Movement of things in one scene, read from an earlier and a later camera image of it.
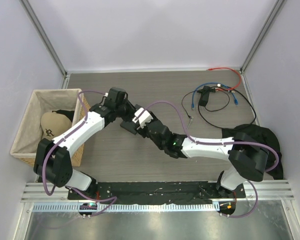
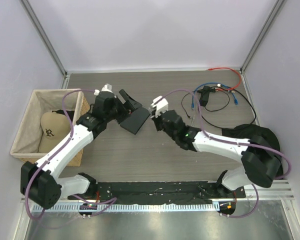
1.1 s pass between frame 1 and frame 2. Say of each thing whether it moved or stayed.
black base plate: stayed
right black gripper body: moved
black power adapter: stayed
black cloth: stayed
